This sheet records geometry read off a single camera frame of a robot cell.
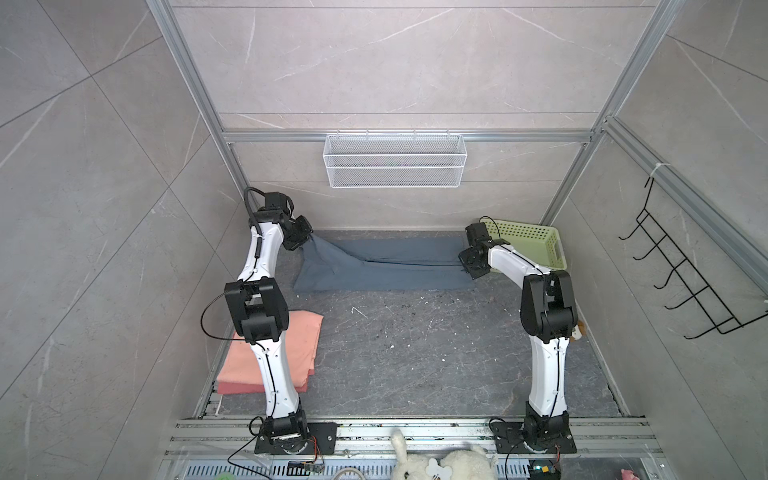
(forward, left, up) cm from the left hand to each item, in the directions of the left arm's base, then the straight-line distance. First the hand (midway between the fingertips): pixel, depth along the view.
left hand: (310, 227), depth 96 cm
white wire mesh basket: (+20, -28, +12) cm, 36 cm away
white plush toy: (-65, -40, -9) cm, 77 cm away
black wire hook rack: (-43, -92, +15) cm, 103 cm away
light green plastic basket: (+4, -85, -16) cm, 87 cm away
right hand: (-4, -52, -14) cm, 54 cm away
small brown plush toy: (-33, -84, -15) cm, 91 cm away
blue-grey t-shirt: (-5, -24, -15) cm, 28 cm away
